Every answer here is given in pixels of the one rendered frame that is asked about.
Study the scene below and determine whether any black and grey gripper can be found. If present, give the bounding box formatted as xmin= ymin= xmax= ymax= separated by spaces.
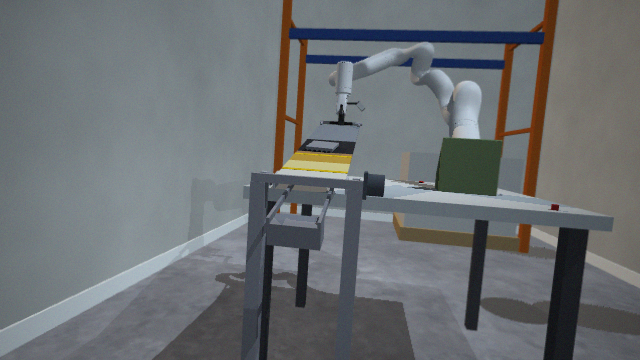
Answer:
xmin=336 ymin=93 xmax=350 ymax=126

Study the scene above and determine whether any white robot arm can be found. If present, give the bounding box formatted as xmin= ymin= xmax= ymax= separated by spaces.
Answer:
xmin=328 ymin=42 xmax=482 ymax=139

